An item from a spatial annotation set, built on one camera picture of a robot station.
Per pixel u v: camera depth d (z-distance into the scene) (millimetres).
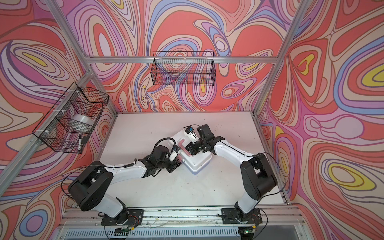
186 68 964
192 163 798
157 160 695
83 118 734
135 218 720
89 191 440
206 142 683
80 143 719
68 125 743
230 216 734
